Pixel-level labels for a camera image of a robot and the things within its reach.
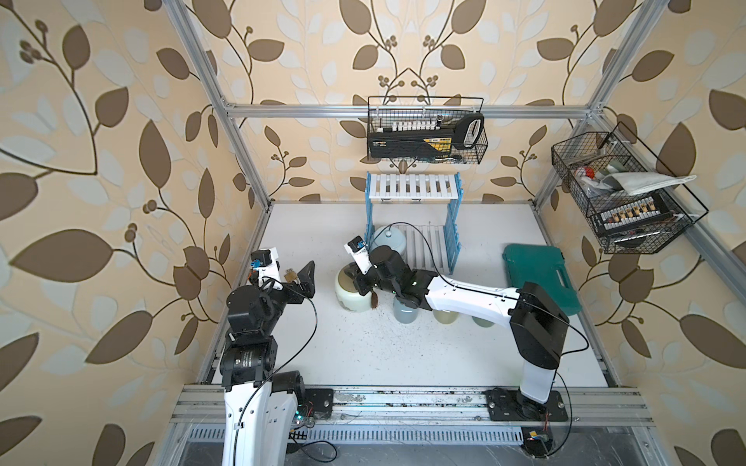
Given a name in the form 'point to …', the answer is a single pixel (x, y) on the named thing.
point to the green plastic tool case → (544, 268)
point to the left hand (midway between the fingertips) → (294, 261)
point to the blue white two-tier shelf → (429, 247)
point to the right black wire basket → (583, 161)
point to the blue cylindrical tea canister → (404, 314)
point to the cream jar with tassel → (347, 293)
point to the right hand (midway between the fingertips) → (348, 266)
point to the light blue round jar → (391, 236)
